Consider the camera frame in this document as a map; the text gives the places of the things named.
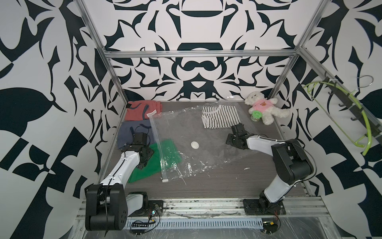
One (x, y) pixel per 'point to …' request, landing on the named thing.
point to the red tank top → (138, 110)
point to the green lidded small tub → (256, 115)
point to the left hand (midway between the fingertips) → (145, 154)
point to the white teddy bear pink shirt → (266, 106)
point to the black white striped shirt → (221, 116)
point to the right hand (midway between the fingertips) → (230, 138)
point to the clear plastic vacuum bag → (190, 140)
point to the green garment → (166, 156)
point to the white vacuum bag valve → (195, 145)
